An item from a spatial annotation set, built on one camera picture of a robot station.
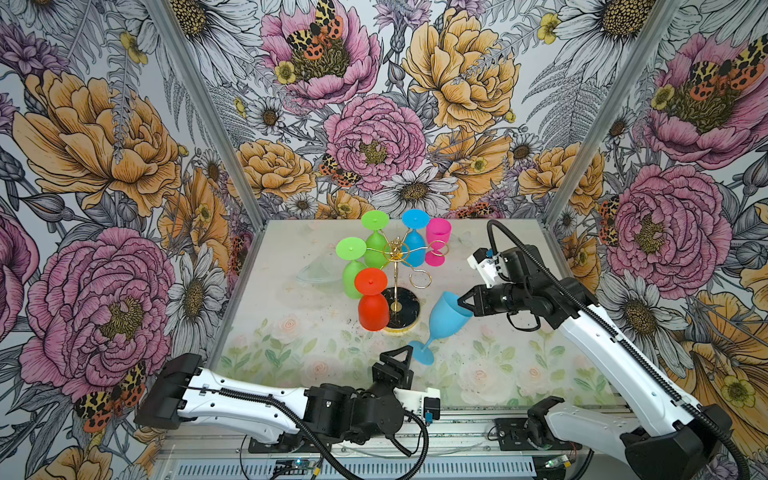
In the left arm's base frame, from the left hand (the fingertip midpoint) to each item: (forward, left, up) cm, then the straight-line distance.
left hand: (401, 357), depth 69 cm
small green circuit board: (-18, +23, -17) cm, 34 cm away
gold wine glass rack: (+21, +1, +12) cm, 25 cm away
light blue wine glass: (+5, -10, +8) cm, 14 cm away
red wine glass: (+11, +6, +3) cm, 13 cm away
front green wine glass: (+22, +12, +11) cm, 28 cm away
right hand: (+9, -15, +4) cm, 18 cm away
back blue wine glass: (+33, -4, +12) cm, 35 cm away
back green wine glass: (+30, +6, +4) cm, 31 cm away
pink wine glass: (+43, -14, -4) cm, 45 cm away
